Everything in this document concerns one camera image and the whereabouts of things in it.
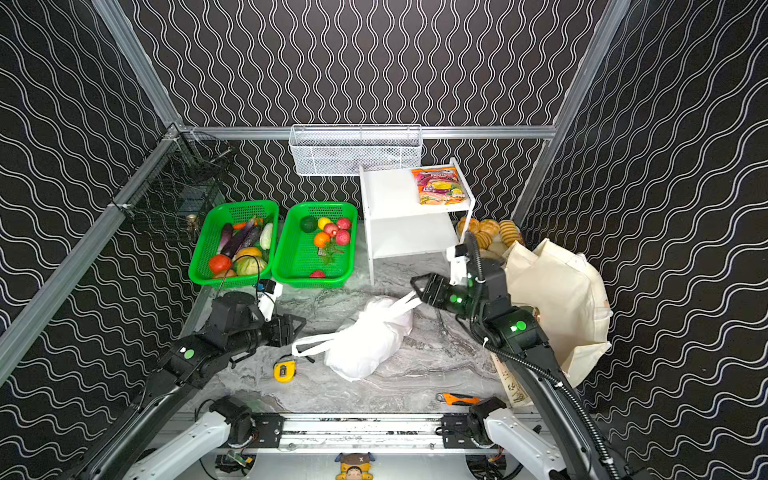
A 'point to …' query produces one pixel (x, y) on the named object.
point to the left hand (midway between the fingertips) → (303, 321)
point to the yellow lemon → (322, 221)
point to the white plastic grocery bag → (362, 344)
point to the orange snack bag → (439, 186)
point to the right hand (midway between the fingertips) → (419, 283)
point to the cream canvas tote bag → (570, 308)
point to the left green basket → (237, 244)
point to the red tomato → (220, 263)
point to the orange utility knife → (451, 398)
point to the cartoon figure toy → (354, 466)
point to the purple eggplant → (227, 232)
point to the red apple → (342, 237)
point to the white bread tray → (493, 235)
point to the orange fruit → (321, 239)
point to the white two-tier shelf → (412, 211)
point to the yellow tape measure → (285, 371)
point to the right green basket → (316, 245)
